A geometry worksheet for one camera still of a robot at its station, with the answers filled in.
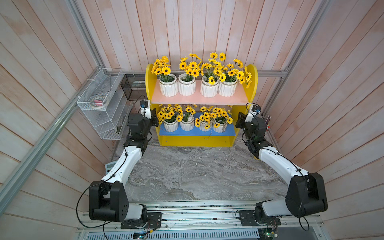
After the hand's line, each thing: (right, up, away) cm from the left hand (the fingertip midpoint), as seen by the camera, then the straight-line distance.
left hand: (156, 110), depth 80 cm
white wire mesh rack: (-23, -6, -3) cm, 24 cm away
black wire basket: (-16, +16, +9) cm, 24 cm away
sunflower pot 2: (+17, -7, +8) cm, 20 cm away
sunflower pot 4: (+36, -4, +5) cm, 37 cm away
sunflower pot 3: (+28, -6, +4) cm, 29 cm away
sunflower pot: (+7, -3, +5) cm, 9 cm away
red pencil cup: (+72, -3, +18) cm, 74 cm away
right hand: (+48, -1, +3) cm, 48 cm away
